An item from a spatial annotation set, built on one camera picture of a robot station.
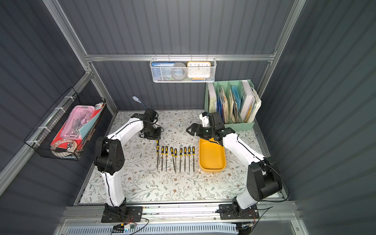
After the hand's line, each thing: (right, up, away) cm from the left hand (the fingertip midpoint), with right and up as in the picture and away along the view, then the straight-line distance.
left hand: (158, 137), depth 95 cm
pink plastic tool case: (-36, +13, -21) cm, 43 cm away
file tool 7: (+5, -11, +1) cm, 13 cm away
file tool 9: (0, -7, +1) cm, 7 cm away
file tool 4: (+15, -12, -1) cm, 19 cm away
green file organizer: (+50, +24, +1) cm, 56 cm away
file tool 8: (+3, -11, +1) cm, 11 cm away
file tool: (+23, -12, +1) cm, 26 cm away
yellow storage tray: (+35, -12, 0) cm, 37 cm away
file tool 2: (+20, -12, +1) cm, 24 cm away
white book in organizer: (+61, +22, +3) cm, 65 cm away
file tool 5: (+12, -12, -1) cm, 17 cm away
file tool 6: (+10, -12, +1) cm, 15 cm away
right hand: (+24, +5, -12) cm, 27 cm away
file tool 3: (+18, -12, +1) cm, 22 cm away
